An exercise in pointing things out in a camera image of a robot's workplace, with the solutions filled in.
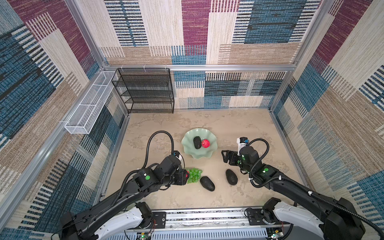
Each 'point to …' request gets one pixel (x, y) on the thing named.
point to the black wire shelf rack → (150, 88)
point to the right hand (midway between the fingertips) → (228, 154)
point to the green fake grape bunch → (195, 175)
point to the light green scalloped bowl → (187, 142)
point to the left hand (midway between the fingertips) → (186, 174)
